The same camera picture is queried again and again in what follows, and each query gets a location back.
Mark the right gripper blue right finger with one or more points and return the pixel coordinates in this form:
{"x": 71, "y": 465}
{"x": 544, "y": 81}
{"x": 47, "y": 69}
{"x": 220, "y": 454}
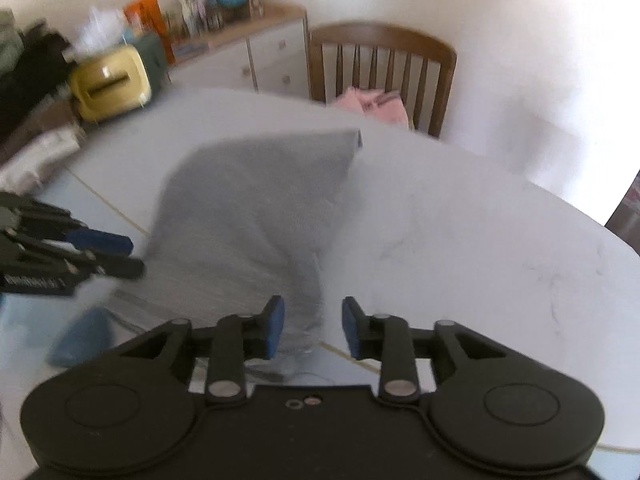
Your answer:
{"x": 387, "y": 339}

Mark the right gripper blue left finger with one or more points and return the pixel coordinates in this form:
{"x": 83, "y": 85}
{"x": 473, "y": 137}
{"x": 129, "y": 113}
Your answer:
{"x": 239, "y": 338}

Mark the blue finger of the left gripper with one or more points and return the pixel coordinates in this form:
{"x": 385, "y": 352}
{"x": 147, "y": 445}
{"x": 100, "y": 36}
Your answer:
{"x": 100, "y": 241}
{"x": 113, "y": 266}

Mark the grey long-sleeve shirt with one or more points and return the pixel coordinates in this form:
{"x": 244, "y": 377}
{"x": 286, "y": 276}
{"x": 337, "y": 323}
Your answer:
{"x": 239, "y": 222}

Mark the dark clothes pile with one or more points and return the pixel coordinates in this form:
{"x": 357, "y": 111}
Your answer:
{"x": 39, "y": 70}

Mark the white folded garment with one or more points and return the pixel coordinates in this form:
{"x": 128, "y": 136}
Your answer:
{"x": 34, "y": 163}

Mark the yellow tissue box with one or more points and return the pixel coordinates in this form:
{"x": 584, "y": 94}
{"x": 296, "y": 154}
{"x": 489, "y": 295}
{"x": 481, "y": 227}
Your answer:
{"x": 110, "y": 85}

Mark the green patterned cloth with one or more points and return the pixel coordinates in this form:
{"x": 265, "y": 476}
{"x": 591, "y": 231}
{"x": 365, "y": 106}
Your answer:
{"x": 11, "y": 44}

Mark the pink cloth on chair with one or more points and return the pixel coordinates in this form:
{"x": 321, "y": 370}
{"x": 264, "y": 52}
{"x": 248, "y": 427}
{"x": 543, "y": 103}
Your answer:
{"x": 377, "y": 104}

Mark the orange box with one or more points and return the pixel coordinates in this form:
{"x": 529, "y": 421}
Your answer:
{"x": 146, "y": 13}

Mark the wooden sideboard with drawers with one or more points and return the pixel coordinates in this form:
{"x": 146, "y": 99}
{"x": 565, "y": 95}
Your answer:
{"x": 267, "y": 55}

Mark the wooden chair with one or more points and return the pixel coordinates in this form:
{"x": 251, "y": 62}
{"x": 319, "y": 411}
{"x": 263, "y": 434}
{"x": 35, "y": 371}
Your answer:
{"x": 379, "y": 56}

